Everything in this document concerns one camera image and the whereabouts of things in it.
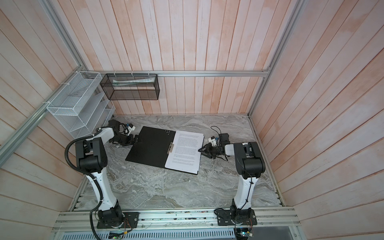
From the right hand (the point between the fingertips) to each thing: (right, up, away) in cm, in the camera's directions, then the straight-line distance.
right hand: (199, 151), depth 98 cm
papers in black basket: (-51, +43, -8) cm, 67 cm away
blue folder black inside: (-35, +2, +9) cm, 36 cm away
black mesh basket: (-48, +45, +6) cm, 66 cm away
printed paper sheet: (-9, -3, 0) cm, 10 cm away
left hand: (-42, +5, +3) cm, 42 cm away
